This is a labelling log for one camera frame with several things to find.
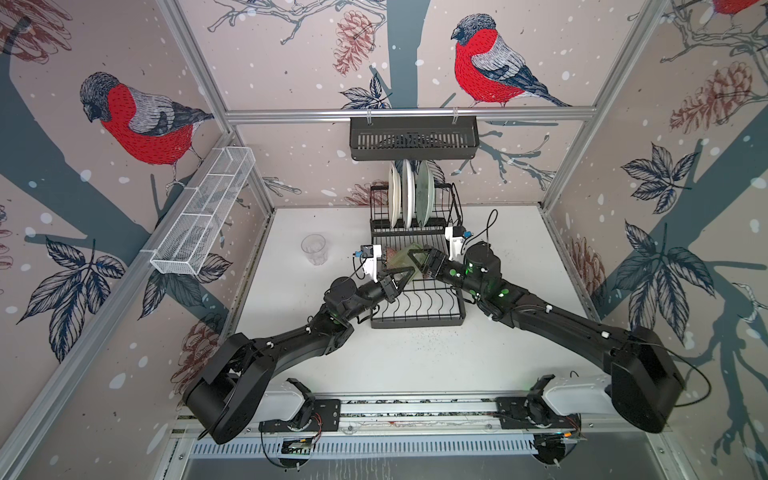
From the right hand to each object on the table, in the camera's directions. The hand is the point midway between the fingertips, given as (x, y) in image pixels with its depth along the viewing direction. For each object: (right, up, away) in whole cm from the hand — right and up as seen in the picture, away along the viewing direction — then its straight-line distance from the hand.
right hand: (412, 259), depth 76 cm
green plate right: (+3, +17, 0) cm, 18 cm away
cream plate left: (-5, +17, 0) cm, 17 cm away
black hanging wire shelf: (0, +41, +31) cm, 51 cm away
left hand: (0, -3, -5) cm, 6 cm away
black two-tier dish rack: (+5, -15, +17) cm, 23 cm away
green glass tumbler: (-1, 0, -3) cm, 3 cm away
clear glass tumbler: (-33, +1, +30) cm, 45 cm away
